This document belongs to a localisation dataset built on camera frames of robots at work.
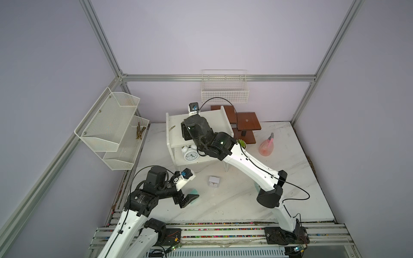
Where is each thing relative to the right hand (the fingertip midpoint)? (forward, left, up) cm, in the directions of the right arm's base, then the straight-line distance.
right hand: (191, 124), depth 71 cm
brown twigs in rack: (+17, +36, -21) cm, 45 cm away
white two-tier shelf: (+6, -13, -5) cm, 16 cm away
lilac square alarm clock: (-13, -10, -33) cm, 36 cm away
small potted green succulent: (+9, -29, -27) cm, 40 cm away
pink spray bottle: (+12, -45, -34) cm, 58 cm away
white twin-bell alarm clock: (-7, +2, -13) cm, 14 cm away
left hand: (-22, +1, -19) cm, 29 cm away
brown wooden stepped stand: (+20, -28, -20) cm, 40 cm away
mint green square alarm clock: (-17, +1, -36) cm, 40 cm away
